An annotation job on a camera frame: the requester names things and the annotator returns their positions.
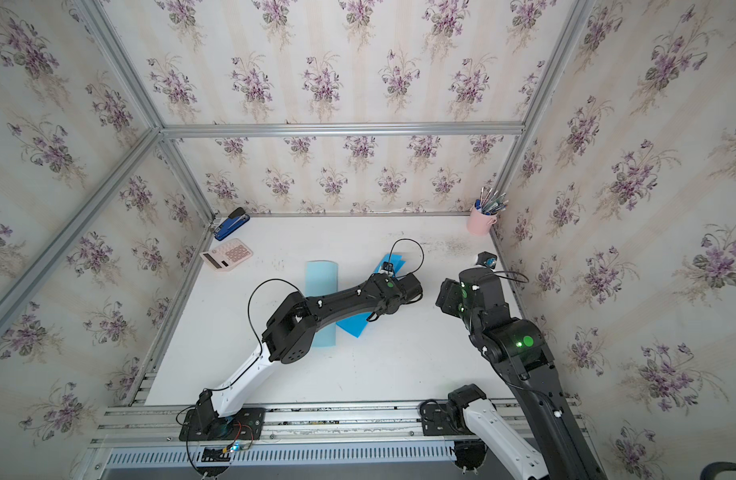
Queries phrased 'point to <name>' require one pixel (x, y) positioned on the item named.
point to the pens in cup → (490, 203)
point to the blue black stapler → (236, 219)
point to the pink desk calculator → (227, 255)
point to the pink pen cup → (479, 223)
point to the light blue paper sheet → (321, 277)
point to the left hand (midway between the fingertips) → (378, 300)
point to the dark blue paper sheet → (355, 325)
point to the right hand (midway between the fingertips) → (460, 288)
